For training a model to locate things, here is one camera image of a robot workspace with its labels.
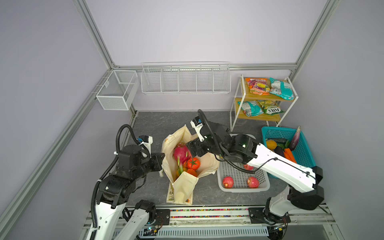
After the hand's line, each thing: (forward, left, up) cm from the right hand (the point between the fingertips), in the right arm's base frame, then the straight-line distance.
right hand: (193, 141), depth 64 cm
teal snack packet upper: (+32, -48, +3) cm, 57 cm away
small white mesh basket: (+47, +53, -7) cm, 71 cm away
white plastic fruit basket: (-4, -24, -33) cm, 41 cm away
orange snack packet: (+34, -36, +4) cm, 50 cm away
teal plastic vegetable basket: (+10, -65, -28) cm, 72 cm away
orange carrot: (+10, -59, -31) cm, 67 cm away
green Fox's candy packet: (+35, -50, -14) cm, 62 cm away
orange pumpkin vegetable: (-5, +1, -22) cm, 23 cm away
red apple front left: (-8, -18, -27) cm, 33 cm away
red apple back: (-8, -31, -28) cm, 43 cm away
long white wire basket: (+52, +6, -2) cm, 52 cm away
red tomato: (0, +1, -22) cm, 22 cm away
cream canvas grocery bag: (-13, +7, -23) cm, 28 cm away
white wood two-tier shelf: (+29, -38, -1) cm, 48 cm away
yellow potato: (+16, -49, -29) cm, 59 cm away
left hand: (-5, +13, -5) cm, 15 cm away
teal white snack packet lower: (+34, -36, -14) cm, 52 cm away
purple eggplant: (+18, -64, -25) cm, 71 cm away
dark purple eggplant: (+13, -53, -30) cm, 63 cm away
